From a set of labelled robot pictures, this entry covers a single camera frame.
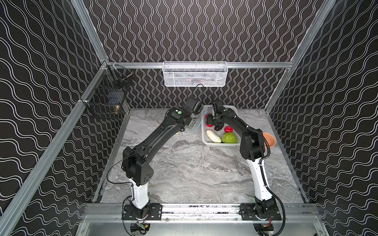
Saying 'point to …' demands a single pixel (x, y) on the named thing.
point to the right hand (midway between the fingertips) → (211, 122)
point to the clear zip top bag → (196, 122)
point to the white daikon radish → (214, 137)
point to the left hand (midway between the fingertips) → (190, 117)
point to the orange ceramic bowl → (270, 140)
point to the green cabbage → (229, 137)
